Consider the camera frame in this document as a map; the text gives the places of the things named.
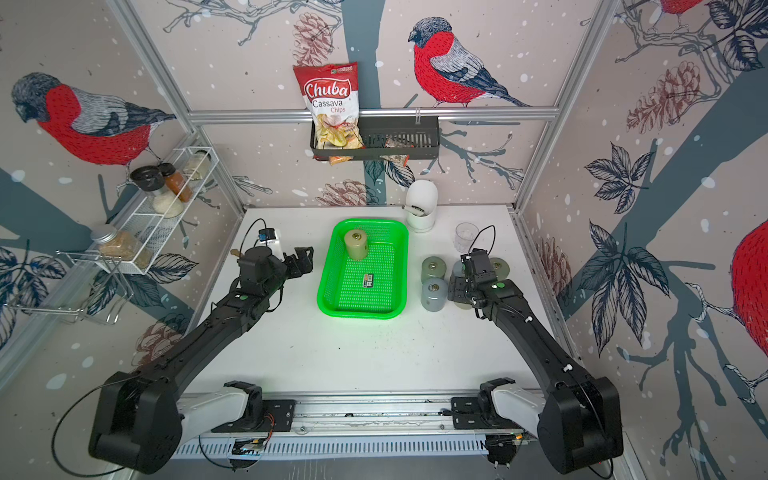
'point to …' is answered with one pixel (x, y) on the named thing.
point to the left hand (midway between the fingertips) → (304, 245)
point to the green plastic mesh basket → (375, 287)
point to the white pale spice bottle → (197, 169)
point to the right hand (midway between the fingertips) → (465, 285)
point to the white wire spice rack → (98, 287)
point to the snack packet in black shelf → (400, 158)
